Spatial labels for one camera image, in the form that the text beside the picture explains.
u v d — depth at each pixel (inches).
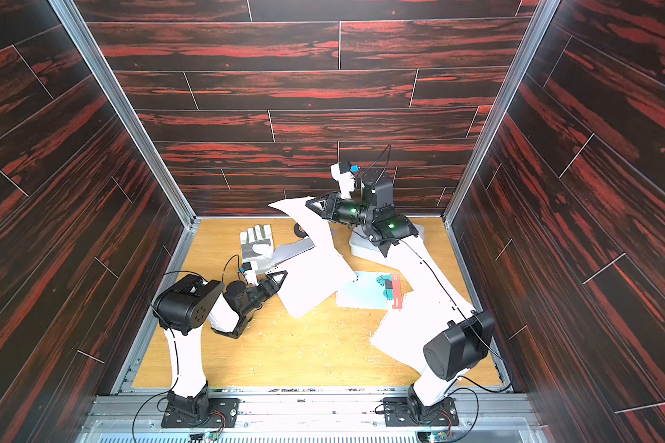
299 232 45.2
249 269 35.6
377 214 21.8
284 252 42.5
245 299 31.9
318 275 36.6
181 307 21.6
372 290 38.8
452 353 16.4
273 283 34.0
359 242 39.8
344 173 24.7
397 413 28.8
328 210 23.7
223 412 29.0
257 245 43.7
